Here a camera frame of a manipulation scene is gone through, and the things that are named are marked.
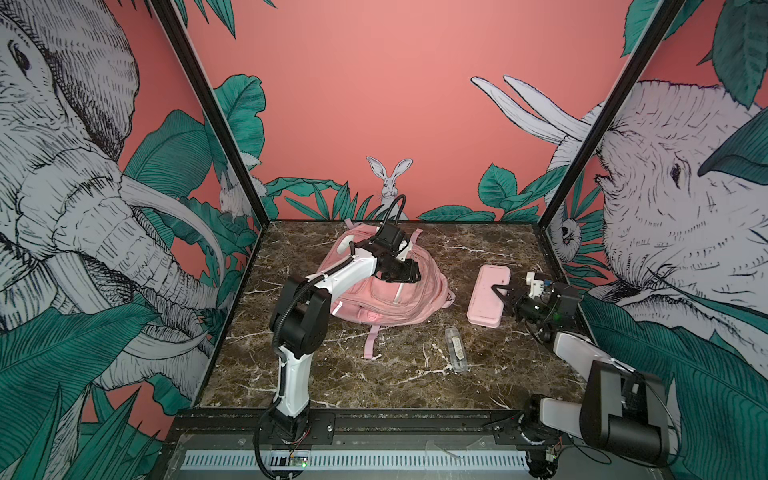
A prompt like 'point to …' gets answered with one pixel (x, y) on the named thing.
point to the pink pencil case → (486, 307)
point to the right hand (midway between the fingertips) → (493, 287)
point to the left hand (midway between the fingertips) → (418, 273)
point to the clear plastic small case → (456, 349)
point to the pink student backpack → (373, 302)
